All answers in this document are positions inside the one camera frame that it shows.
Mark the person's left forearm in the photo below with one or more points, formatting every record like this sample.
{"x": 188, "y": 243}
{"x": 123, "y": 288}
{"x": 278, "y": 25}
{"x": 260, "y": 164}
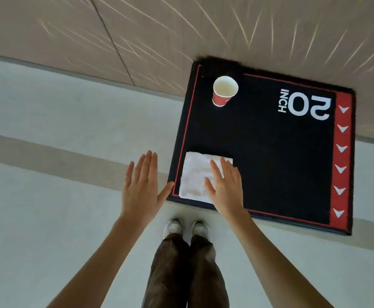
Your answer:
{"x": 103, "y": 263}

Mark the person's right forearm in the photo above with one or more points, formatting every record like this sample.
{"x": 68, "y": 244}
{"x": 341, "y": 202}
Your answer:
{"x": 270, "y": 263}

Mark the person's brown trousers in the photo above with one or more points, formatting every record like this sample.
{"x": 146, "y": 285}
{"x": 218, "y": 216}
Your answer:
{"x": 183, "y": 272}

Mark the person's left shoe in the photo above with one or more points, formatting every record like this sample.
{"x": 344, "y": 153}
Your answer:
{"x": 174, "y": 227}

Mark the person's left hand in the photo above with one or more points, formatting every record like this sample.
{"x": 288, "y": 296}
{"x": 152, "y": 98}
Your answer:
{"x": 140, "y": 195}

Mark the white cleaning cloth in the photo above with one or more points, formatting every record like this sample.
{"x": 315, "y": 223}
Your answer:
{"x": 193, "y": 176}

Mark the person's right hand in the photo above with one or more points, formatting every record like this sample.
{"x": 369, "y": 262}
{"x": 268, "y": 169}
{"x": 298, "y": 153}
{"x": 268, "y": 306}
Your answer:
{"x": 228, "y": 192}

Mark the red paper cup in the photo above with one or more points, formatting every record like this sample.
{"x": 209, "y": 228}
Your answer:
{"x": 224, "y": 89}

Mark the black plyo jump box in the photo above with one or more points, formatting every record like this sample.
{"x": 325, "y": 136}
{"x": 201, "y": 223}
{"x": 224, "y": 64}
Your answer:
{"x": 270, "y": 157}

